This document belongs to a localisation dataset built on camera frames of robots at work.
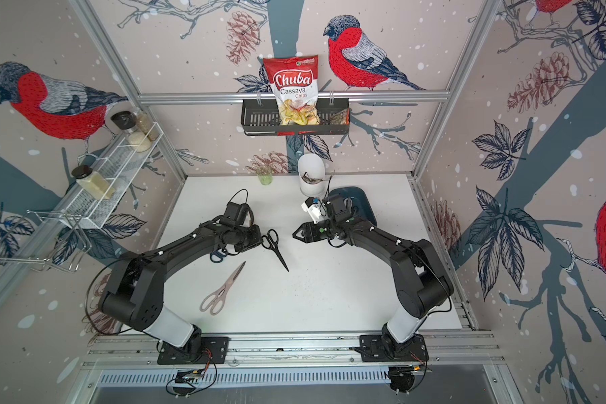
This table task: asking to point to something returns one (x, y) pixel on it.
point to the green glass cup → (265, 175)
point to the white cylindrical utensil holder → (311, 171)
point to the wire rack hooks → (58, 239)
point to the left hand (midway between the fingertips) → (268, 234)
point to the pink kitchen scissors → (216, 300)
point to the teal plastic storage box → (358, 202)
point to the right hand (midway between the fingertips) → (297, 233)
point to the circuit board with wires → (188, 381)
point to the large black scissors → (270, 241)
